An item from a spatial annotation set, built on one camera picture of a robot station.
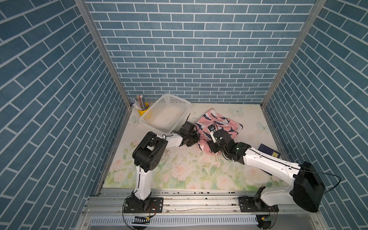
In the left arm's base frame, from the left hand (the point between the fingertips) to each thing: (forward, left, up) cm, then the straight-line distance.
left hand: (203, 139), depth 97 cm
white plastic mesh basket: (+26, +28, -2) cm, 38 cm away
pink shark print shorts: (+20, -8, 0) cm, 22 cm away
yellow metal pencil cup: (+19, +45, +6) cm, 49 cm away
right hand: (-7, -5, +11) cm, 14 cm away
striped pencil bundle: (+24, +45, +9) cm, 52 cm away
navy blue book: (-7, -43, -1) cm, 44 cm away
